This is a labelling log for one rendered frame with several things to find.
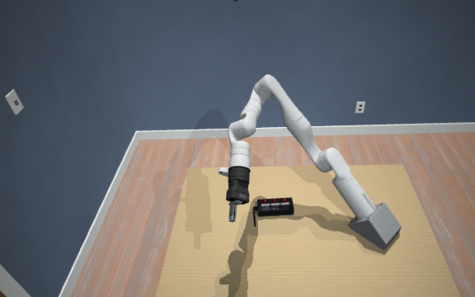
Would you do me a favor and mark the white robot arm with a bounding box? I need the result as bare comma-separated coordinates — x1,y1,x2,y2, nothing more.
228,74,376,219

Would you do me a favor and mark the black power strip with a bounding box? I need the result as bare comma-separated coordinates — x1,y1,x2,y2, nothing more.
253,197,294,217

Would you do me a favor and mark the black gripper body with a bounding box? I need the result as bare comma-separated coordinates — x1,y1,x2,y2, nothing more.
219,153,251,205

